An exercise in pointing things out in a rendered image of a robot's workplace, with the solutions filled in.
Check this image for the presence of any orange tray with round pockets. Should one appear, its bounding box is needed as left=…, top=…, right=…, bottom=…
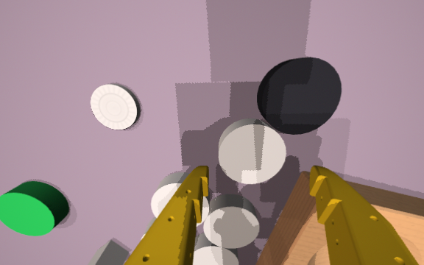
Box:
left=256, top=171, right=424, bottom=265

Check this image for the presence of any black disc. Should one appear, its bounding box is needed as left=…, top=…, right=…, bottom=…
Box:
left=257, top=57, right=342, bottom=135

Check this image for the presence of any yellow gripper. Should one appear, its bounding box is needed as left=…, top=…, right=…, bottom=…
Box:
left=124, top=166, right=419, bottom=265

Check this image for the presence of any green disc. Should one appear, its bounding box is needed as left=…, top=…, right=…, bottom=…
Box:
left=0, top=181, right=69, bottom=236

